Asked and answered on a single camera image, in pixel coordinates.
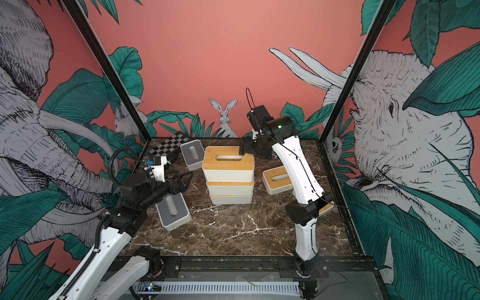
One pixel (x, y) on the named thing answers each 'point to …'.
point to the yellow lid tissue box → (228, 199)
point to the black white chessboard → (175, 141)
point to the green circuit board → (153, 287)
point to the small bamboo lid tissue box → (277, 181)
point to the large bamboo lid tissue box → (230, 188)
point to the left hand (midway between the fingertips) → (187, 170)
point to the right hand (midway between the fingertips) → (246, 150)
